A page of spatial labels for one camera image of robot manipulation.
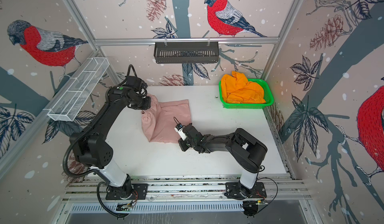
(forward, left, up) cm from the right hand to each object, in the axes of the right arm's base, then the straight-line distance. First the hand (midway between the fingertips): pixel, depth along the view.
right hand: (178, 142), depth 89 cm
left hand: (+13, +16, +20) cm, 29 cm away
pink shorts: (+15, +15, 0) cm, 21 cm away
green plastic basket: (+36, -62, +3) cm, 72 cm away
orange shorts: (+43, -39, +5) cm, 58 cm away
